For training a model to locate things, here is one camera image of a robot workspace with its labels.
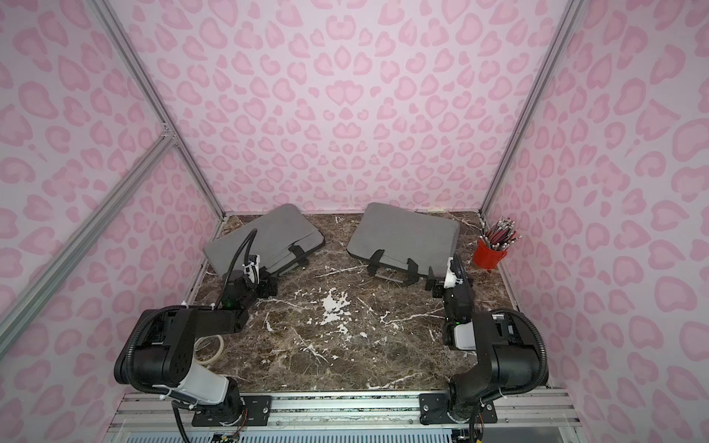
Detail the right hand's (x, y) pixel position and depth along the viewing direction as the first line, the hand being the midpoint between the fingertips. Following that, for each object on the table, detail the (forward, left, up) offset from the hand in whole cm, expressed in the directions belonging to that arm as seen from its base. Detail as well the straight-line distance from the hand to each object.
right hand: (446, 267), depth 90 cm
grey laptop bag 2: (+15, +13, -8) cm, 22 cm away
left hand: (0, +61, -3) cm, 61 cm away
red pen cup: (+7, -16, -4) cm, 18 cm away
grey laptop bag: (+17, +60, -8) cm, 63 cm away
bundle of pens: (+10, -19, +4) cm, 22 cm away
